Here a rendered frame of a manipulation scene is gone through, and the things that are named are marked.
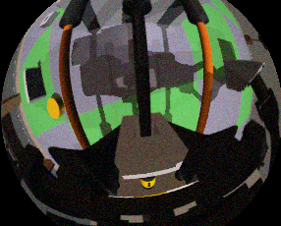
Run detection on yellow short cylinder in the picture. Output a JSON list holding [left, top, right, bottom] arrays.
[[46, 96, 65, 119]]

